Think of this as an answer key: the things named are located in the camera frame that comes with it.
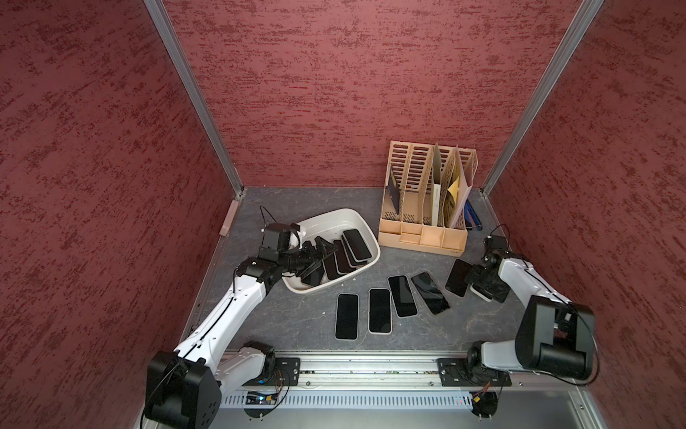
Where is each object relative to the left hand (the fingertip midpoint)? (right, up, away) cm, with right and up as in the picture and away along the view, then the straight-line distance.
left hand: (328, 260), depth 77 cm
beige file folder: (+34, +22, +6) cm, 41 cm away
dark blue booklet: (+26, +23, +36) cm, 50 cm away
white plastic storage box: (-1, +9, +27) cm, 28 cm away
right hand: (+50, -12, +10) cm, 53 cm away
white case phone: (+16, -18, +6) cm, 25 cm away
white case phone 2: (+4, -5, +18) cm, 19 cm away
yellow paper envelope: (+40, +22, +7) cm, 47 cm away
